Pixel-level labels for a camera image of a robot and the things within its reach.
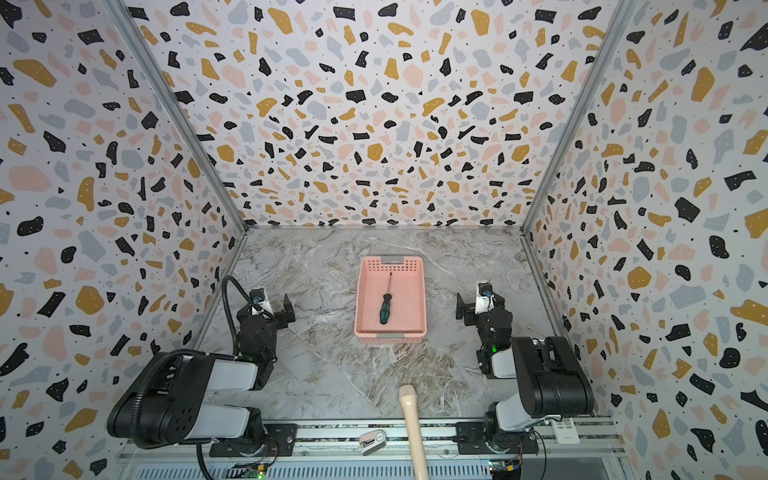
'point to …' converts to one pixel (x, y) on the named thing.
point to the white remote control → (565, 431)
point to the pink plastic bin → (408, 316)
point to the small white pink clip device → (372, 441)
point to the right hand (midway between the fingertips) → (473, 286)
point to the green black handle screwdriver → (386, 306)
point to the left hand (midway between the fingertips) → (267, 294)
